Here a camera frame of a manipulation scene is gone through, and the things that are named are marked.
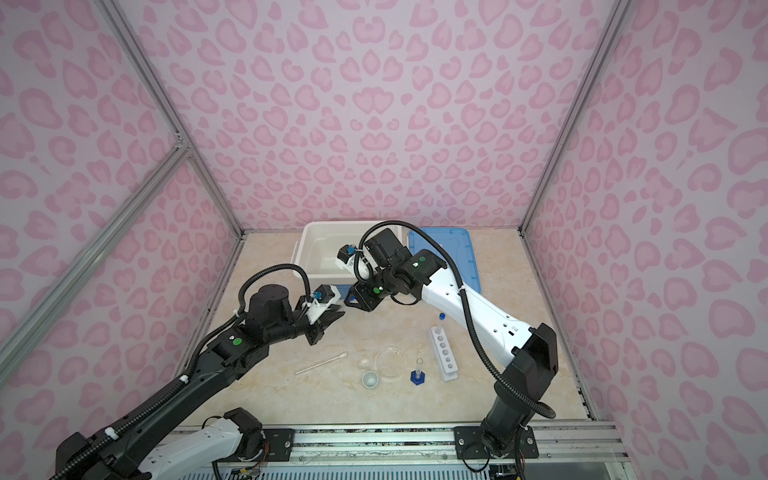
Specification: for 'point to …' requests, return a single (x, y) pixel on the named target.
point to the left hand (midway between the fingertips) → (340, 304)
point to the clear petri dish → (390, 362)
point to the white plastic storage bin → (318, 244)
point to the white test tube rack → (447, 365)
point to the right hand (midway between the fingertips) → (351, 296)
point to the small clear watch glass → (364, 364)
